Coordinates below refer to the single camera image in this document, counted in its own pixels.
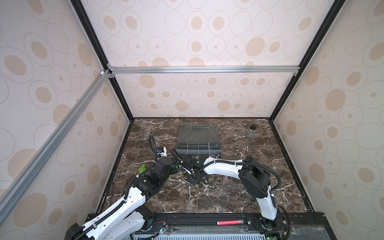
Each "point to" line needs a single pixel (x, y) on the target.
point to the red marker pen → (227, 222)
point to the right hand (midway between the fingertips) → (193, 178)
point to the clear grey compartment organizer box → (199, 141)
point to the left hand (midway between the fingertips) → (178, 158)
